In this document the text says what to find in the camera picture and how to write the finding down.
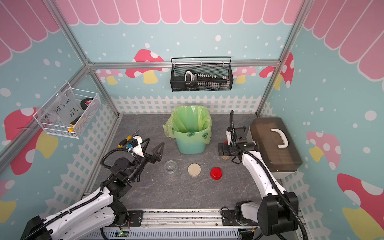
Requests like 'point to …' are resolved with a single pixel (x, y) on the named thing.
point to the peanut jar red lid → (225, 157)
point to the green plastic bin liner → (190, 123)
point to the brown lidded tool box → (274, 142)
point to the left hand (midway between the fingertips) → (158, 143)
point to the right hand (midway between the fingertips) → (227, 147)
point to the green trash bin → (189, 148)
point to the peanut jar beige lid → (170, 168)
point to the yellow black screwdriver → (120, 145)
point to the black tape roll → (85, 102)
